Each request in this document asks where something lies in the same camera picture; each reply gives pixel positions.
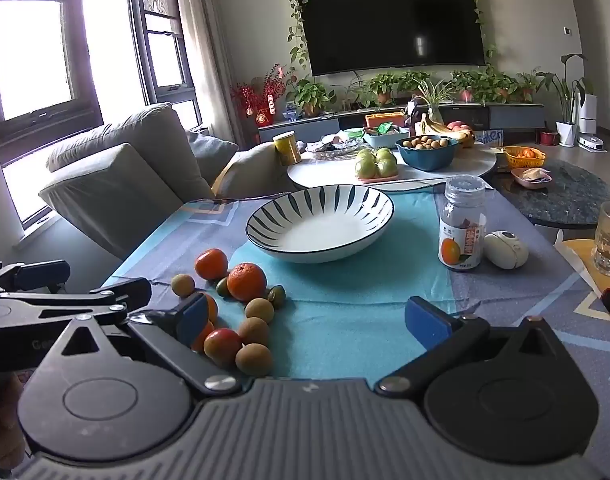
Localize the grey television cabinet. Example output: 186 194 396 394
257 102 546 143

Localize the wall mounted television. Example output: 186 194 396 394
295 0 487 77

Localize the clear glass cup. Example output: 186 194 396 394
591 201 610 278

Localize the striped white ceramic bowl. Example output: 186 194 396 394
245 184 395 264

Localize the blue fruit bowl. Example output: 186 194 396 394
396 135 459 170

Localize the light blue container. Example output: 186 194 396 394
362 125 411 150

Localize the red round fruit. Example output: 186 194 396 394
203 328 244 368

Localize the person's left hand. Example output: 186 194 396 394
0 375 26 471

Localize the spider plant in vase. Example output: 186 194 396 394
410 77 458 126

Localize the beige curtain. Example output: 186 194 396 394
175 0 246 146

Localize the grey and yellow cushion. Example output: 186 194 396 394
212 142 296 201

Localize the pile of longans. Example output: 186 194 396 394
402 135 451 151

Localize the dark framed window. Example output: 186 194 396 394
127 0 202 131
0 0 106 166

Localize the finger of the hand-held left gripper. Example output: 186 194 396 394
0 277 152 332
0 260 72 296

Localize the yellow tin can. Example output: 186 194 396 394
272 131 302 167

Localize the smooth orange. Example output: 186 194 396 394
190 292 220 353

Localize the large bumpy tangerine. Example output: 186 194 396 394
226 262 267 303

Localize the bunch of bananas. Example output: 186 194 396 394
416 112 475 145

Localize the orange box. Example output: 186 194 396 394
365 112 406 129

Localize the orange plastic basket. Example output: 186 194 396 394
502 146 547 169

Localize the potted green plant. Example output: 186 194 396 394
518 67 541 103
450 70 482 103
482 72 518 103
367 72 401 106

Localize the red berry decoration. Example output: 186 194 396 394
230 64 296 127

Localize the blue patterned tablecloth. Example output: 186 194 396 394
102 187 610 411

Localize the tall plant in white pot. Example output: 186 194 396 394
535 53 588 148

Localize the yellow table mat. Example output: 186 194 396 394
555 239 610 301

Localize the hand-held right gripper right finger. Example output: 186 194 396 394
375 296 568 393

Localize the pink snack dish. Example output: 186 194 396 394
511 167 553 190

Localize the white oval device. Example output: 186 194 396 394
484 230 528 271

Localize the glass dish with sweets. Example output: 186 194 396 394
305 135 363 161

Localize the clear jar with orange label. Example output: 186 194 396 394
438 175 487 273

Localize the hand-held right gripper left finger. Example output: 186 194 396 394
50 292 241 397

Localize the potted pothos plant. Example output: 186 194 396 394
285 77 336 117

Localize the small tangerine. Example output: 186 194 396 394
194 248 229 281

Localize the white round coffee table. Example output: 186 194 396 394
287 135 497 192

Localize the dark marble round table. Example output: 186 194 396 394
485 157 610 226

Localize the grey sofa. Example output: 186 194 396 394
39 102 286 261

